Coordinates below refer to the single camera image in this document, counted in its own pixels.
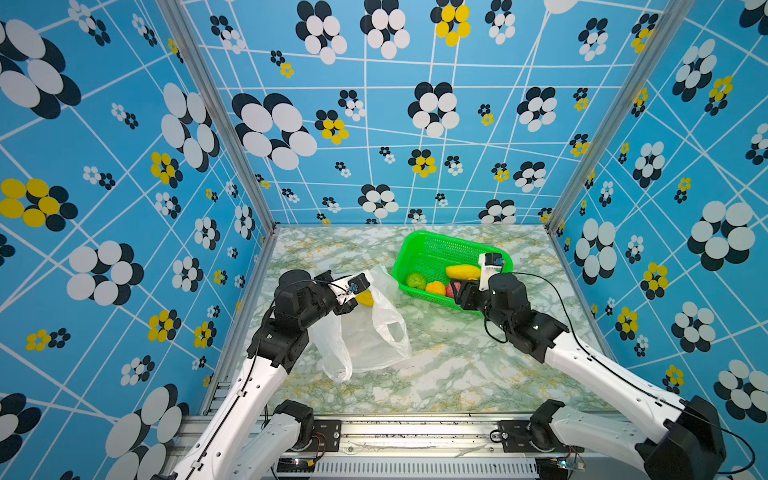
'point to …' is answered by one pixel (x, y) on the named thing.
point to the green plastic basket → (430, 255)
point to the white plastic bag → (365, 338)
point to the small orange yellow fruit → (436, 288)
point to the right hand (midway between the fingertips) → (462, 281)
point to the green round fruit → (416, 280)
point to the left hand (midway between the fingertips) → (357, 268)
